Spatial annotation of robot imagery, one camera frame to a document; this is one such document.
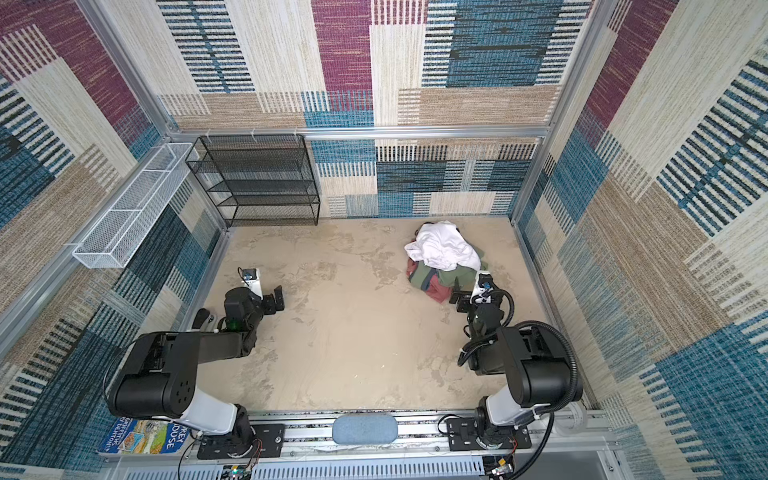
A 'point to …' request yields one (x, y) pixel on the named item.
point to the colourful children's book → (137, 436)
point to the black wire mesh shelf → (258, 180)
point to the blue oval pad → (365, 429)
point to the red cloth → (436, 288)
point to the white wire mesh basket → (115, 238)
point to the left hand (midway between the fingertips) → (264, 283)
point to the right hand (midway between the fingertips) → (473, 281)
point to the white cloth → (441, 246)
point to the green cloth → (422, 273)
